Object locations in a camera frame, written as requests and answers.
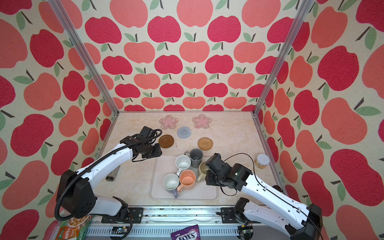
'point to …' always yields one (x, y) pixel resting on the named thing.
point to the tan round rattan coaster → (205, 143)
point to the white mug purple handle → (171, 182)
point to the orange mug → (187, 179)
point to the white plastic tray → (161, 165)
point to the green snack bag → (73, 228)
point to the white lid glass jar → (262, 161)
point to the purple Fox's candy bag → (189, 233)
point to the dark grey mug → (196, 157)
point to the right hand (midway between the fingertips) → (211, 178)
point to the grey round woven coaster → (184, 132)
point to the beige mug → (202, 169)
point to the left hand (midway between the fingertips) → (163, 153)
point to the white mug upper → (182, 162)
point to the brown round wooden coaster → (166, 141)
